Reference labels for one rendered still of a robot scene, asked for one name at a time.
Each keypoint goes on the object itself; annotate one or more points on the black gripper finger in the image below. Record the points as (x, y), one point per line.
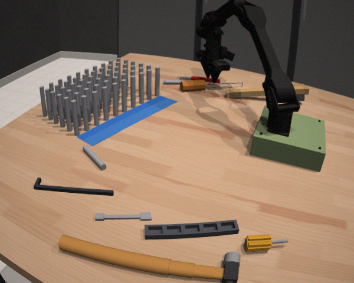
(206, 65)
(214, 75)

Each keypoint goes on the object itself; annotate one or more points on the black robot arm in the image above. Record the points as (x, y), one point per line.
(277, 86)

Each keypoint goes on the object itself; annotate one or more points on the black l-shaped rod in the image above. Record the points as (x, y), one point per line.
(38, 186)

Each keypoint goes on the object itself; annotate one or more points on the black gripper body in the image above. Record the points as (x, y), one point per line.
(212, 53)

